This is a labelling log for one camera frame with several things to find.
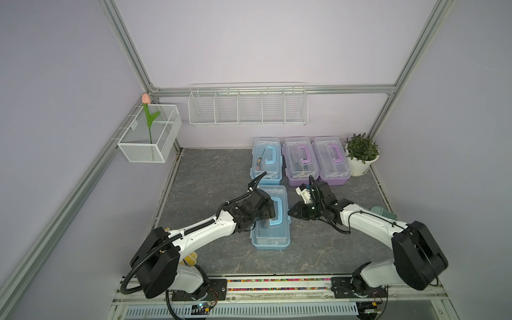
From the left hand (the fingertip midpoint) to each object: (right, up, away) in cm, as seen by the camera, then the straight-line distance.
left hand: (266, 211), depth 83 cm
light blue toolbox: (+3, -8, -4) cm, 9 cm away
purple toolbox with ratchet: (+18, +22, +18) cm, 34 cm away
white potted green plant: (+48, +27, +15) cm, 57 cm away
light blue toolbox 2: (0, +24, +19) cm, 31 cm away
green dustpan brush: (+54, -2, +11) cm, 55 cm away
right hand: (+9, -1, +2) cm, 9 cm away
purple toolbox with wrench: (+34, +22, +19) cm, 45 cm away
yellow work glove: (-31, -19, -3) cm, 37 cm away
